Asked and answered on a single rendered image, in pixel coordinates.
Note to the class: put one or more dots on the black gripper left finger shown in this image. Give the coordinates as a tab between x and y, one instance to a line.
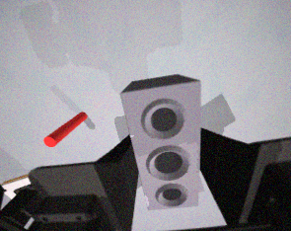
112	178

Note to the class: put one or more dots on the red peg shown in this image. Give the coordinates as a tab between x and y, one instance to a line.
54	137

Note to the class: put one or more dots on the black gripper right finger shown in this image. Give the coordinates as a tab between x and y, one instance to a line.
232	169

